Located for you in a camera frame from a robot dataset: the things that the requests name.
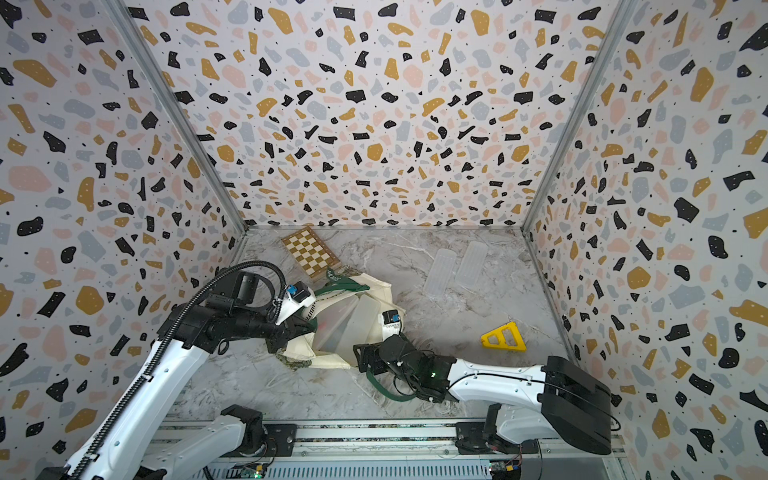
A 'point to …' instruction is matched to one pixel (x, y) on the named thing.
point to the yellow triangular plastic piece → (520, 345)
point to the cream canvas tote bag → (379, 292)
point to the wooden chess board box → (311, 252)
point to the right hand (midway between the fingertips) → (367, 347)
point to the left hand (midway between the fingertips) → (312, 324)
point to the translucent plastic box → (346, 323)
